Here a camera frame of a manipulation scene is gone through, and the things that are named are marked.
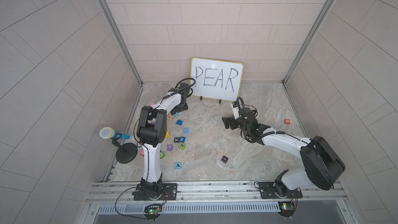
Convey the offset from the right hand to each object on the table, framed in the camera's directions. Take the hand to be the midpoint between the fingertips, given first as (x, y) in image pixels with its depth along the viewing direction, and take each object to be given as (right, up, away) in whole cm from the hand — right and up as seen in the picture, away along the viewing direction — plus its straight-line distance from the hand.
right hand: (228, 115), depth 89 cm
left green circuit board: (-35, -37, -24) cm, 57 cm away
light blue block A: (-27, -24, -12) cm, 38 cm away
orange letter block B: (+38, -5, +7) cm, 39 cm away
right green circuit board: (+24, -39, -21) cm, 50 cm away
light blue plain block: (-25, -9, +2) cm, 27 cm away
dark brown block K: (-29, -14, -2) cm, 32 cm away
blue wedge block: (-30, -5, +7) cm, 31 cm away
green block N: (-26, -16, -4) cm, 31 cm away
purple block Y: (-33, -17, -5) cm, 37 cm away
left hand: (-29, +4, +12) cm, 32 cm away
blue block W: (-26, -13, -2) cm, 29 cm away
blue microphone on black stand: (-55, -18, -8) cm, 58 cm away
